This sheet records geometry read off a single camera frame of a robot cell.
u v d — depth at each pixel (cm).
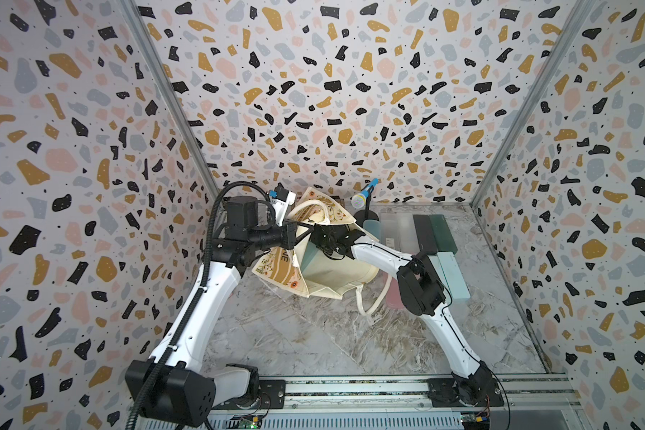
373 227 110
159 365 37
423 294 61
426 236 110
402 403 73
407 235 111
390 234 108
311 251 97
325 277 88
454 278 98
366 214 114
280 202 63
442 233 111
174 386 37
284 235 63
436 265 100
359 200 95
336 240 80
